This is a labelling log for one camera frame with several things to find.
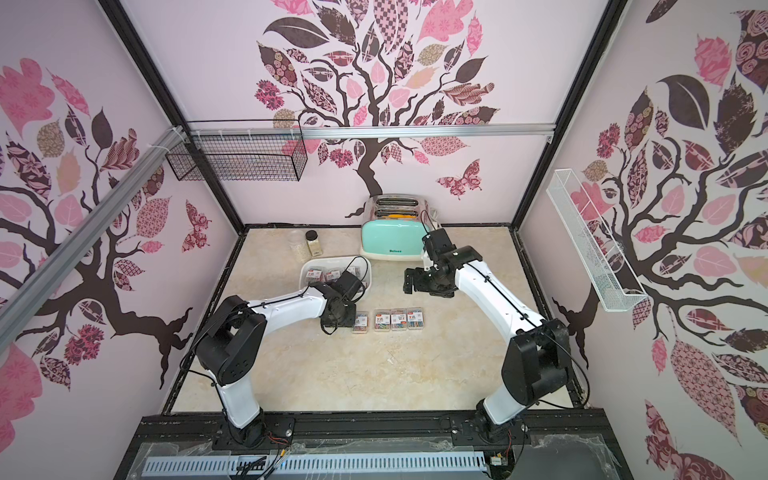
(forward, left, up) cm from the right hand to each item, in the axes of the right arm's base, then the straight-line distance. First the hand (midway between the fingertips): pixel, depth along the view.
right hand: (419, 292), depth 83 cm
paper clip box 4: (-3, +17, -12) cm, 22 cm away
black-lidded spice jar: (+27, +36, -8) cm, 46 cm away
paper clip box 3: (-1, +1, -13) cm, 13 cm away
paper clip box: (-2, +6, -13) cm, 14 cm away
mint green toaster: (+25, +7, +1) cm, 26 cm away
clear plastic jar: (+25, +41, -5) cm, 48 cm away
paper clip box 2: (-2, +11, -13) cm, 17 cm away
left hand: (-2, +24, -14) cm, 28 cm away
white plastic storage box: (+19, +31, -12) cm, 38 cm away
